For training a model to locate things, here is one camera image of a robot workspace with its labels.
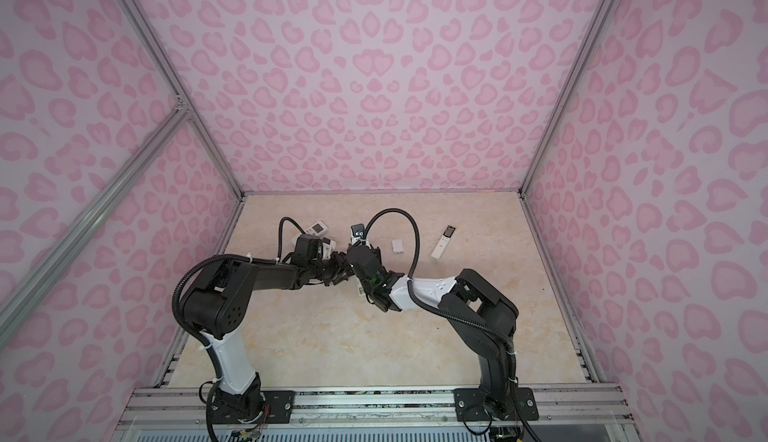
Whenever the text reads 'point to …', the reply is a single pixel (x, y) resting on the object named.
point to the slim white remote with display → (443, 241)
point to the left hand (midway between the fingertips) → (360, 263)
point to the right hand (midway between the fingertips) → (354, 241)
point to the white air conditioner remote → (317, 229)
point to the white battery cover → (397, 246)
